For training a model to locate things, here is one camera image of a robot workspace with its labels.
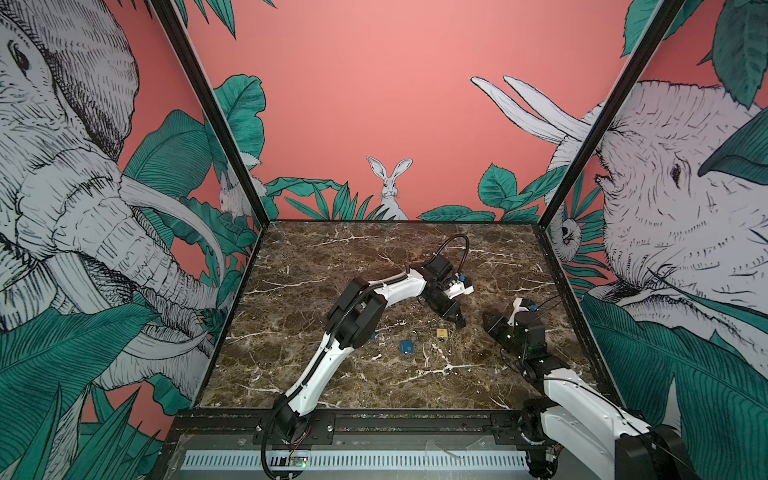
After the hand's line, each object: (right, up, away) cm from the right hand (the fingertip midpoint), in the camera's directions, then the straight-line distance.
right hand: (483, 311), depth 86 cm
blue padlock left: (-33, -9, +4) cm, 34 cm away
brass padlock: (-12, -7, +4) cm, 15 cm away
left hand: (-5, -3, +4) cm, 7 cm away
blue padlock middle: (-23, -11, +2) cm, 25 cm away
